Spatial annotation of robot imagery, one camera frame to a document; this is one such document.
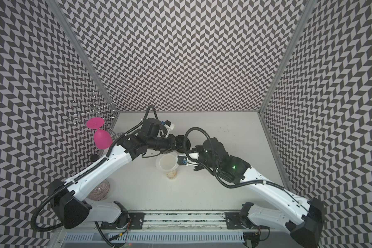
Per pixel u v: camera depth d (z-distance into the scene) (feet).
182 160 1.78
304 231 1.21
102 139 2.51
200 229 2.37
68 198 1.26
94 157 2.65
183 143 2.35
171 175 2.68
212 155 1.56
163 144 2.06
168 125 2.27
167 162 2.51
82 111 2.94
